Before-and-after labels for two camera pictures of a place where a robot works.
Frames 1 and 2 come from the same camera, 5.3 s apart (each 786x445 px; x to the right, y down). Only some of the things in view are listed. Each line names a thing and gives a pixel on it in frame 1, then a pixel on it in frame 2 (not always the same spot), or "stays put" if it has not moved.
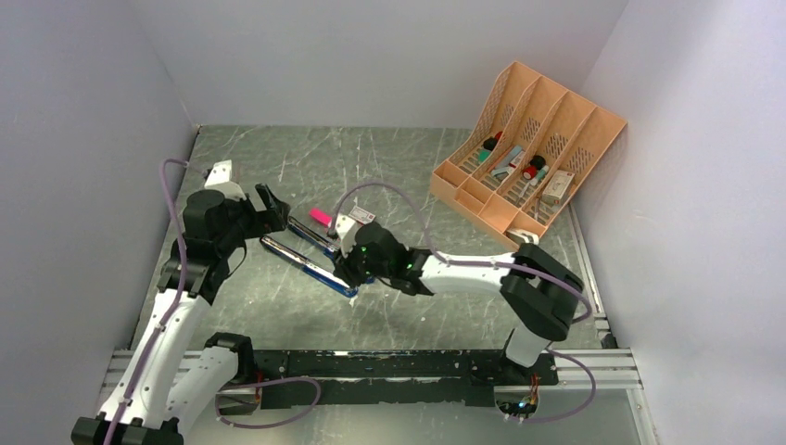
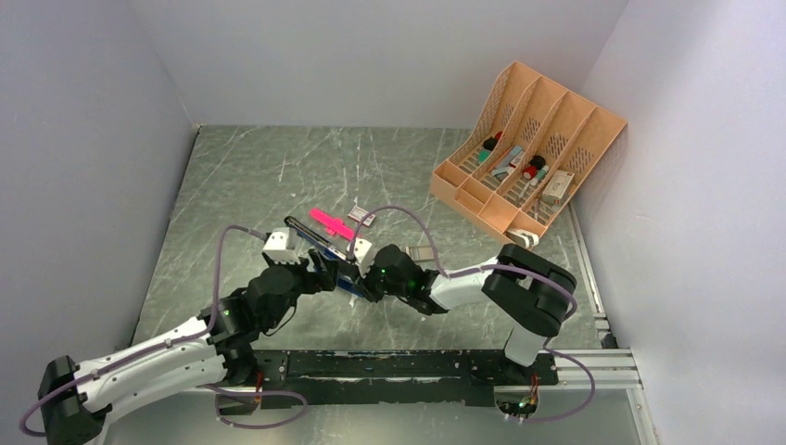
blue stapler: x=316 y=240 stays put
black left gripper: x=273 y=219 → x=323 y=277
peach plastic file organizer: x=532 y=150 stays put
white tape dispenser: x=521 y=235 stays put
